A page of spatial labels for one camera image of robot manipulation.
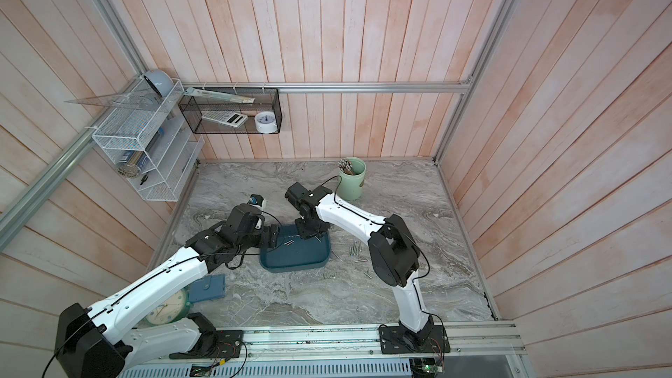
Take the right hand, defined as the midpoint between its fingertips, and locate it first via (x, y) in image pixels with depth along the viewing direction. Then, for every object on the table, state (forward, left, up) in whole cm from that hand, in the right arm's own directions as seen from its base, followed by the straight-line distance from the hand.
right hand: (309, 231), depth 89 cm
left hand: (-5, +12, +8) cm, 15 cm away
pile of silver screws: (-1, +7, -6) cm, 9 cm away
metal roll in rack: (+7, +53, +24) cm, 58 cm away
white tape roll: (+34, +17, +21) cm, 43 cm away
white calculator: (+37, +32, +21) cm, 53 cm away
